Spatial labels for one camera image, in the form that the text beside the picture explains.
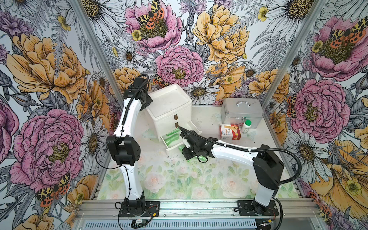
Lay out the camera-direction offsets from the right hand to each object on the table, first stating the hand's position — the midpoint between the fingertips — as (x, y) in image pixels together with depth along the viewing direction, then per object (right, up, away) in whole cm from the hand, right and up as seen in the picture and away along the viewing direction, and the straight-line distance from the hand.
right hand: (186, 155), depth 85 cm
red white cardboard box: (+30, +12, +17) cm, 37 cm away
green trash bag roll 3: (-3, +5, 0) cm, 5 cm away
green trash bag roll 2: (-11, +7, +12) cm, 18 cm away
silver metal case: (+35, +27, +15) cm, 46 cm away
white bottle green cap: (+41, +16, +14) cm, 46 cm away
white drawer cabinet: (-10, +28, +2) cm, 30 cm away
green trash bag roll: (-9, +12, +17) cm, 23 cm away
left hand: (-24, +29, +4) cm, 37 cm away
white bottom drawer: (+3, +17, +21) cm, 27 cm away
